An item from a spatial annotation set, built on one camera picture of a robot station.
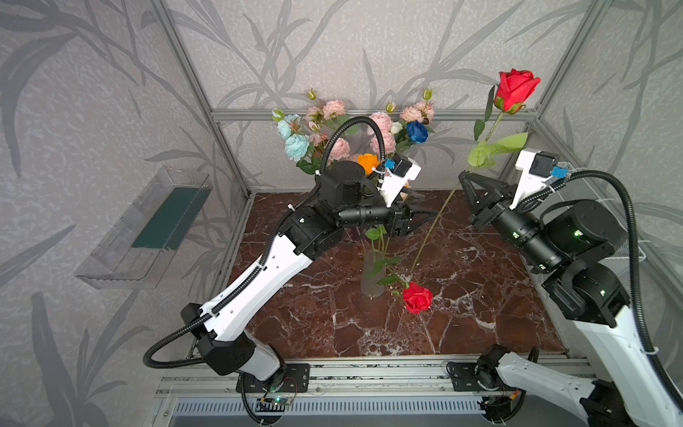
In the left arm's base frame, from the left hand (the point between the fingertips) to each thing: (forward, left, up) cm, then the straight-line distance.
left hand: (433, 202), depth 52 cm
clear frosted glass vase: (-5, +11, -22) cm, 25 cm away
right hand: (+2, -4, +7) cm, 9 cm away
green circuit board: (-30, +36, -49) cm, 68 cm away
